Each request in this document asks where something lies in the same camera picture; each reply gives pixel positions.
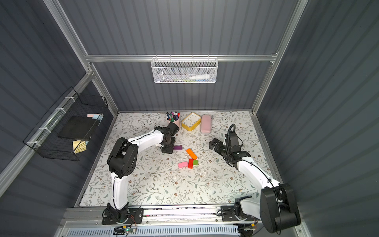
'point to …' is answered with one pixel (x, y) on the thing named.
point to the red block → (190, 164)
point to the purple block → (178, 147)
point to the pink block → (182, 164)
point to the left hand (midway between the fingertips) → (177, 146)
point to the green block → (196, 162)
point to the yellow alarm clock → (191, 122)
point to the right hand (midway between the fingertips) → (215, 146)
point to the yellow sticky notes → (79, 145)
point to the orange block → (193, 155)
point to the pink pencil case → (206, 124)
